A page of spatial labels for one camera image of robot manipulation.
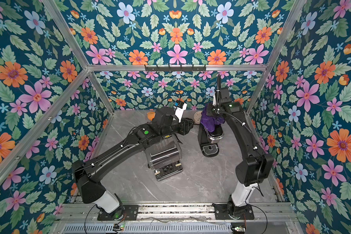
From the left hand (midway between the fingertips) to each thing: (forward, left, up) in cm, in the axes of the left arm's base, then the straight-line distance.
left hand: (193, 121), depth 68 cm
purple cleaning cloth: (+5, -9, -8) cm, 13 cm away
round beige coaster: (+30, -7, -30) cm, 43 cm away
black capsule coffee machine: (-1, -10, -19) cm, 21 cm away
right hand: (+13, -14, -5) cm, 20 cm away
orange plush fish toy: (+37, +29, -33) cm, 58 cm away
